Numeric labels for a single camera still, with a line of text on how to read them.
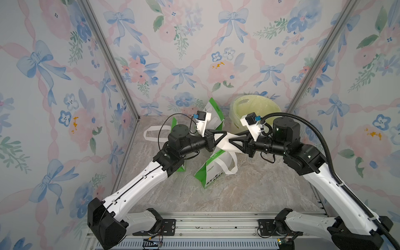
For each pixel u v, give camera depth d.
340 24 0.74
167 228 0.74
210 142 0.54
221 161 0.70
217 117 0.88
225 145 0.61
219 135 0.59
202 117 0.55
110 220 0.38
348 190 0.39
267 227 0.73
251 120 0.49
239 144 0.56
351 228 0.39
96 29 0.75
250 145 0.51
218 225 0.80
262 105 0.92
